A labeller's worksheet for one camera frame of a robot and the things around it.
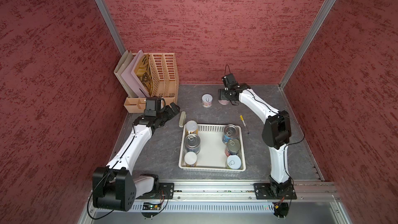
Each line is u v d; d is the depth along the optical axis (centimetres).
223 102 96
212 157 82
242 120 100
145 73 103
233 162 77
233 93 69
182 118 97
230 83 74
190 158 78
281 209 68
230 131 84
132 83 92
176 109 76
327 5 79
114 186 39
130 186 45
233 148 79
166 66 112
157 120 63
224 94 87
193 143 80
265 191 74
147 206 72
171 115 74
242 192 76
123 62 91
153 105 63
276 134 53
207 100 104
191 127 81
